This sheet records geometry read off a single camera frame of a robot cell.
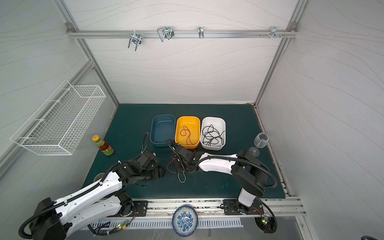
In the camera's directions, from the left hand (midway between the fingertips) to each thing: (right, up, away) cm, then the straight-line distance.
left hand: (159, 174), depth 79 cm
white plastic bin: (+36, +27, +26) cm, 52 cm away
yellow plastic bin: (+14, +21, +24) cm, 35 cm away
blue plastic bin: (-4, +24, +25) cm, 35 cm away
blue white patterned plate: (+14, -19, -9) cm, 26 cm away
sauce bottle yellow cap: (-34, +12, +7) cm, 36 cm away
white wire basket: (-44, +27, -12) cm, 52 cm away
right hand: (+8, +4, +6) cm, 11 cm away
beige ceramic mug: (-33, -2, +1) cm, 34 cm away
